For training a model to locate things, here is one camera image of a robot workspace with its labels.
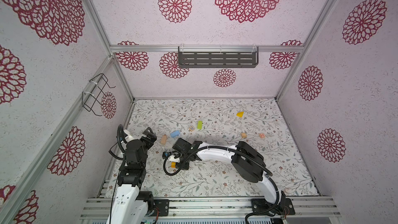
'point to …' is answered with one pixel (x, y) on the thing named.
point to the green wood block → (199, 124)
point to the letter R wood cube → (191, 128)
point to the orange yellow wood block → (173, 164)
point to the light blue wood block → (174, 134)
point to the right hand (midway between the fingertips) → (175, 161)
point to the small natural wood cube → (244, 135)
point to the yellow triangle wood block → (240, 114)
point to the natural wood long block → (163, 140)
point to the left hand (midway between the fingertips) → (146, 135)
